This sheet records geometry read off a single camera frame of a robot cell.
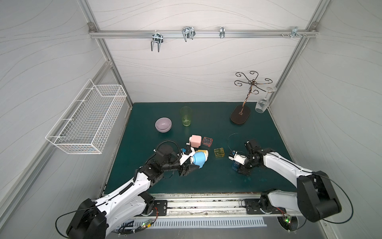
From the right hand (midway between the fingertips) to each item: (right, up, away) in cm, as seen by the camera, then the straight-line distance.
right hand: (242, 165), depth 88 cm
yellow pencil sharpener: (-22, +8, -3) cm, 23 cm away
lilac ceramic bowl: (-51, +24, +15) cm, 58 cm away
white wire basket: (-80, +25, -19) cm, 86 cm away
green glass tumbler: (-35, +32, +14) cm, 49 cm away
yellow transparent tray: (-13, +6, +5) cm, 15 cm away
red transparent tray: (-20, +12, +11) cm, 26 cm away
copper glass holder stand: (+6, +31, +23) cm, 39 cm away
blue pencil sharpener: (-27, +9, -18) cm, 33 cm away
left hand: (-28, +6, -14) cm, 32 cm away
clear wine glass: (+14, +37, +3) cm, 40 cm away
